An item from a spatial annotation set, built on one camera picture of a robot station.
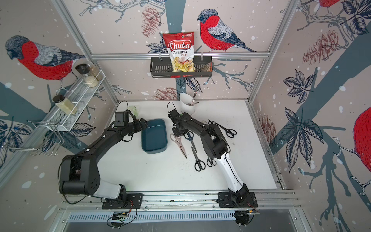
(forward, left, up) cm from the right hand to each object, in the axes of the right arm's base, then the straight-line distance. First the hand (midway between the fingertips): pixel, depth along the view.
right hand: (179, 133), depth 101 cm
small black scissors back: (+10, -25, 0) cm, 27 cm away
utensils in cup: (+20, -9, +9) cm, 24 cm away
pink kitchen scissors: (-6, 0, 0) cm, 6 cm away
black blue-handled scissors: (-2, -8, 0) cm, 8 cm away
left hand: (-1, +21, +14) cm, 25 cm away
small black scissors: (-21, -21, -1) cm, 30 cm away
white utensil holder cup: (+22, -4, +10) cm, 25 cm away
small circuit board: (-49, +25, -1) cm, 55 cm away
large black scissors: (-22, -15, 0) cm, 27 cm away
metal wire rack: (-21, +59, +27) cm, 68 cm away
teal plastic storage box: (-5, +16, +1) cm, 17 cm away
